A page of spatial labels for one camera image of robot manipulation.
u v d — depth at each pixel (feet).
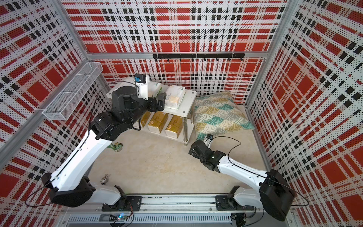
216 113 3.06
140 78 1.55
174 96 2.29
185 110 2.33
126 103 1.34
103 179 2.63
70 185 1.28
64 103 2.31
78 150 1.27
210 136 2.46
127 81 2.67
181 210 2.40
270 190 1.31
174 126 2.95
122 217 2.26
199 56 2.92
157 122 3.04
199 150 2.02
